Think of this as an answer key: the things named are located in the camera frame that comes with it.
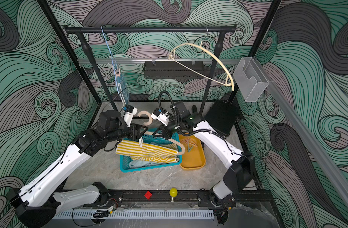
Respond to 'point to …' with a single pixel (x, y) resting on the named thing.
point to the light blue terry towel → (137, 164)
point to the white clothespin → (140, 141)
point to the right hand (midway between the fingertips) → (153, 135)
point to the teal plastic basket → (124, 160)
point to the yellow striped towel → (165, 153)
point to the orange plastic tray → (194, 156)
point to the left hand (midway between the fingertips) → (144, 125)
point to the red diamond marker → (148, 194)
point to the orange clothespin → (194, 143)
